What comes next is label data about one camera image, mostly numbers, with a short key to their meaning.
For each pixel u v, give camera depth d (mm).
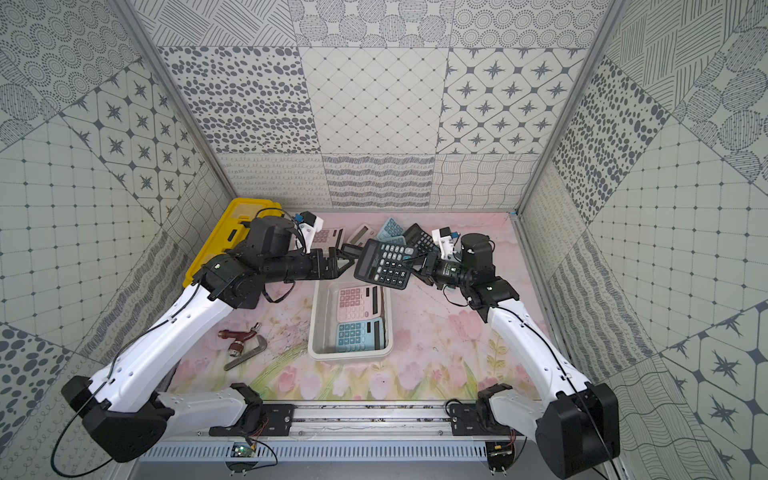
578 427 382
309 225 625
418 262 714
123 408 384
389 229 1072
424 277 666
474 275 585
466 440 716
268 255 498
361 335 859
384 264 746
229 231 907
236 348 837
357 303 929
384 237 1039
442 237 711
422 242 1074
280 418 737
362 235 1102
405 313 935
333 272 592
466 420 733
